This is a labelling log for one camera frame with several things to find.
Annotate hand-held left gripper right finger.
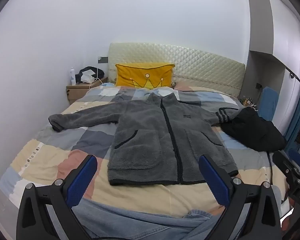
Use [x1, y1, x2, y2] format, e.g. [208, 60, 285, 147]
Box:
[199, 155, 283, 240]

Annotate black bag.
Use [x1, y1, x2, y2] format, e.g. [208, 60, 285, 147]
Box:
[75, 66, 105, 82]

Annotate white cable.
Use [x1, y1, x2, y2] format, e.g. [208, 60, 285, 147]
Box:
[89, 67, 103, 89]

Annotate grey and white wardrobe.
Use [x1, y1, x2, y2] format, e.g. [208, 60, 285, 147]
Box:
[240, 0, 300, 135]

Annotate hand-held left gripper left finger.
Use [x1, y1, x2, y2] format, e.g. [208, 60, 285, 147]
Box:
[16, 154, 98, 240]

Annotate cluster of small bottles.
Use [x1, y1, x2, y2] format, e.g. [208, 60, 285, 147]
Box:
[242, 96, 257, 107]

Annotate black garment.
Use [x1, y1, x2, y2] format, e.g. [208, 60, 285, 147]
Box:
[219, 107, 287, 152]

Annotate plaid patchwork bed cover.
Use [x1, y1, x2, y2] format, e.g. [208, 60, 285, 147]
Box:
[0, 82, 290, 218]

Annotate cream quilted headboard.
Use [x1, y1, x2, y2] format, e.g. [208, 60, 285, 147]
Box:
[107, 42, 246, 98]

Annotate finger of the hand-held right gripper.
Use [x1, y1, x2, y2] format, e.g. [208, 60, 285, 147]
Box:
[272, 151, 299, 180]
[288, 148, 300, 178]

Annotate grey fleece jacket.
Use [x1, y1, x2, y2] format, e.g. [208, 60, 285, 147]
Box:
[48, 92, 240, 186]

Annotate black cable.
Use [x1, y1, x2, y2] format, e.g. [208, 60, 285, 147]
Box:
[266, 151, 275, 186]

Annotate yellow crown pillow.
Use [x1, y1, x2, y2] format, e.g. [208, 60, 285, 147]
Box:
[115, 62, 175, 90]

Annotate person's blue jeans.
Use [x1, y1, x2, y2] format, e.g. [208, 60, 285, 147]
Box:
[71, 197, 228, 240]

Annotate wooden nightstand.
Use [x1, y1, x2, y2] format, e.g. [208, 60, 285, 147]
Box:
[66, 76, 108, 105]

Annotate blue cloth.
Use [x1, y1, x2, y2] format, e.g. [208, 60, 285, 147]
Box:
[259, 87, 279, 120]

